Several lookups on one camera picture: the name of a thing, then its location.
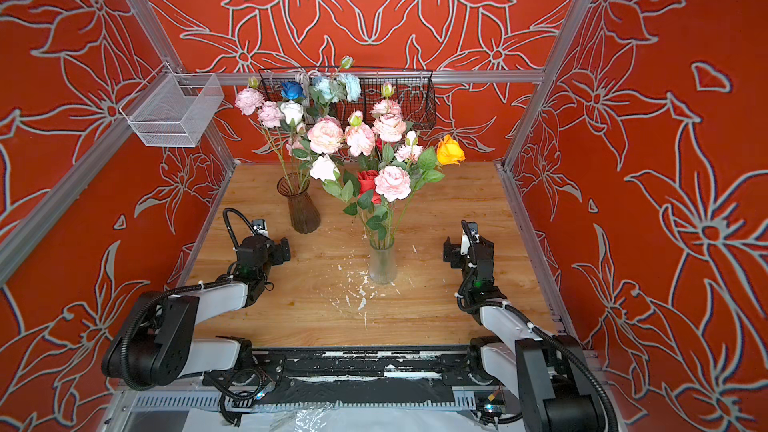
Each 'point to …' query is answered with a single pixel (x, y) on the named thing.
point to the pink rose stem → (291, 146)
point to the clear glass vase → (383, 262)
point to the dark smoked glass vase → (304, 214)
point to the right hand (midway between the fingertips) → (462, 235)
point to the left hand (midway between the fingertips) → (268, 239)
